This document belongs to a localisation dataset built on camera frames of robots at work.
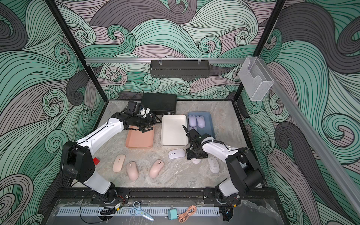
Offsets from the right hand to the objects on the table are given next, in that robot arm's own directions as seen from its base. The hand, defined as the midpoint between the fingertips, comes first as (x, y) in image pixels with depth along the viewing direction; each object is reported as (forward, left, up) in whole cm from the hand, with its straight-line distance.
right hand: (193, 157), depth 87 cm
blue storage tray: (+23, -14, -2) cm, 26 cm away
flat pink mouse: (-4, +46, +2) cm, 46 cm away
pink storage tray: (+13, +39, 0) cm, 41 cm away
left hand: (+14, +21, +18) cm, 31 cm away
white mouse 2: (-6, -12, +2) cm, 13 cm away
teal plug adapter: (-29, +12, +1) cm, 31 cm away
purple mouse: (+21, -1, +2) cm, 21 cm away
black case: (+50, +25, -3) cm, 56 cm away
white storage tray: (+19, +13, -2) cm, 23 cm away
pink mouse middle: (-9, +36, +1) cm, 37 cm away
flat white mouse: (+2, +10, +1) cm, 10 cm away
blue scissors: (-27, +31, 0) cm, 41 cm away
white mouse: (-2, -2, 0) cm, 3 cm away
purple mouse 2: (+29, -2, +2) cm, 29 cm away
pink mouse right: (-6, +22, +2) cm, 23 cm away
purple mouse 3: (+26, -8, +3) cm, 28 cm away
